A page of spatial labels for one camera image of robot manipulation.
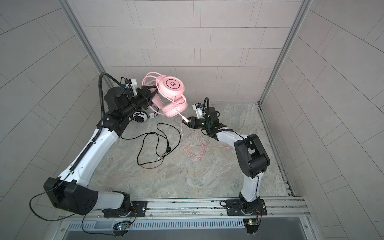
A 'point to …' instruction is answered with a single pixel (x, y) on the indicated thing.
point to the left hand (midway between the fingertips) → (161, 87)
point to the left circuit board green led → (121, 226)
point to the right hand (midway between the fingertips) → (184, 122)
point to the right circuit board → (251, 224)
